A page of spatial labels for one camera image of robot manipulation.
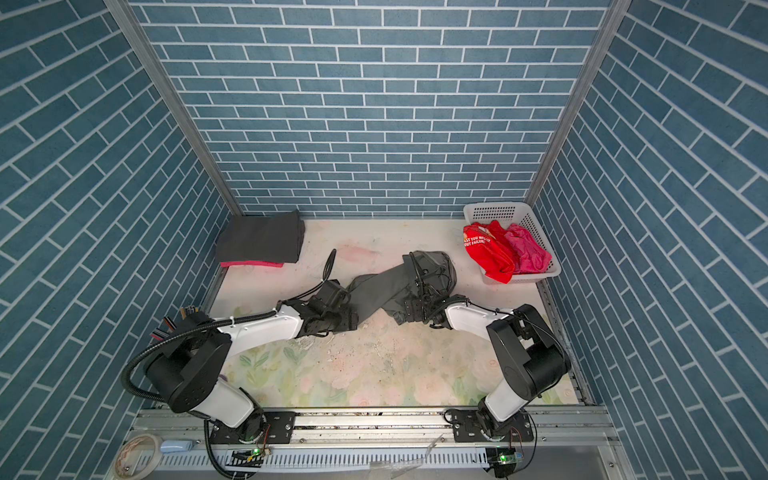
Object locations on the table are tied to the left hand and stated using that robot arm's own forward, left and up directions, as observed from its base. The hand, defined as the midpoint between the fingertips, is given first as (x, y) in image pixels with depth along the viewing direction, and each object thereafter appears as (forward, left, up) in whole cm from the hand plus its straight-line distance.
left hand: (350, 319), depth 91 cm
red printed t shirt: (+17, -44, +15) cm, 49 cm away
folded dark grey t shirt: (+31, +32, +3) cm, 45 cm away
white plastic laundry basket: (+41, -62, +6) cm, 75 cm away
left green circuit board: (-34, +23, -4) cm, 41 cm away
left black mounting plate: (-29, +18, +5) cm, 35 cm away
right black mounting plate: (-29, -32, 0) cm, 43 cm away
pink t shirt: (+18, -59, +8) cm, 62 cm away
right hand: (+5, -22, +1) cm, 22 cm away
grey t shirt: (+10, -15, 0) cm, 18 cm away
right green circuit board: (-36, -39, -1) cm, 53 cm away
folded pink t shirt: (+22, +35, -1) cm, 41 cm away
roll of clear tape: (-33, +48, -4) cm, 59 cm away
